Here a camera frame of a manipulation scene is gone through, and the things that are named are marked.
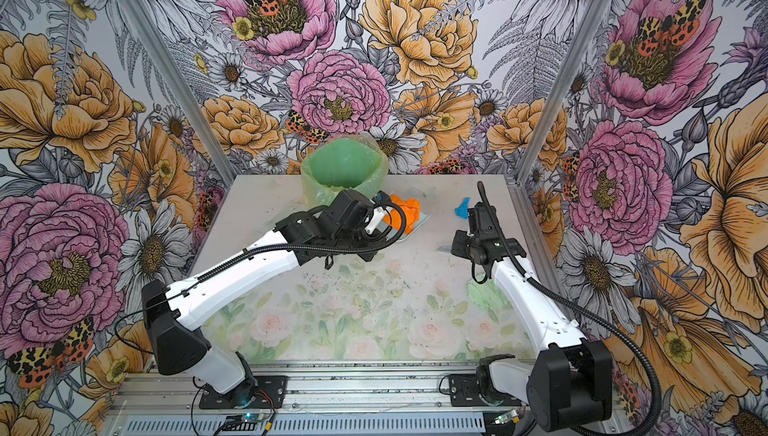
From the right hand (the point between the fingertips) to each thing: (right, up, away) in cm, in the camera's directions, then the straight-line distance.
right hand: (461, 251), depth 84 cm
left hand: (-23, +3, -9) cm, 25 cm away
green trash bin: (-36, +27, +18) cm, 48 cm away
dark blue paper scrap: (+7, +11, +28) cm, 31 cm away
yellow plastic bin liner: (-37, +27, +19) cm, 50 cm away
